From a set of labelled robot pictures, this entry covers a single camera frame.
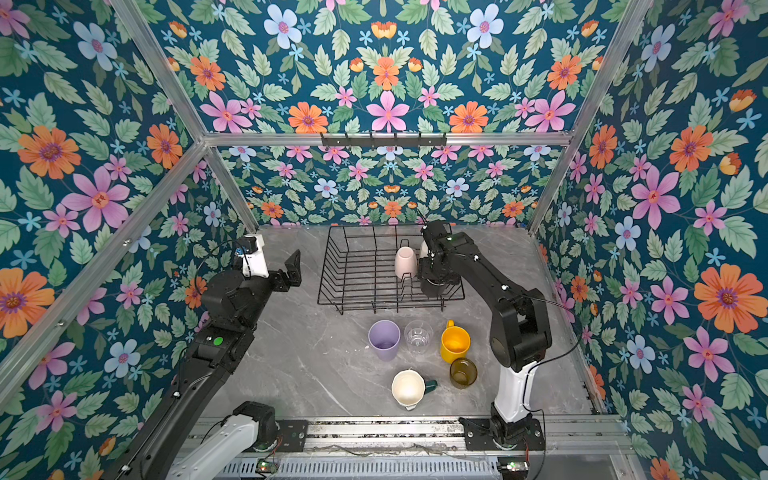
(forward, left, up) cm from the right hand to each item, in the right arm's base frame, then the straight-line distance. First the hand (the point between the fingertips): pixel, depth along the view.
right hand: (434, 274), depth 91 cm
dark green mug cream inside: (-31, +8, -8) cm, 33 cm away
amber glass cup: (-26, -7, -12) cm, 30 cm away
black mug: (-2, +1, -5) cm, 6 cm away
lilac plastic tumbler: (-17, +15, -7) cm, 24 cm away
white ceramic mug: (+11, +2, -2) cm, 12 cm away
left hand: (-8, +37, +24) cm, 45 cm away
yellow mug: (-17, -6, -11) cm, 21 cm away
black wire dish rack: (+11, +20, -9) cm, 24 cm away
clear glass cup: (-15, +5, -12) cm, 20 cm away
